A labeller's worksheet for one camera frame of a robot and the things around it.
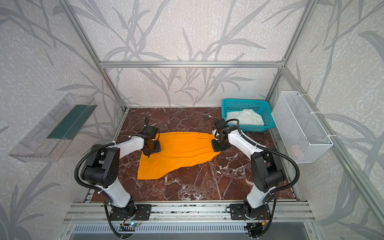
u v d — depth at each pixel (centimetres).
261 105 113
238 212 73
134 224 71
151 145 79
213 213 75
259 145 50
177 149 94
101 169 48
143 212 73
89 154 46
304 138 61
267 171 46
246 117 111
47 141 64
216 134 82
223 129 66
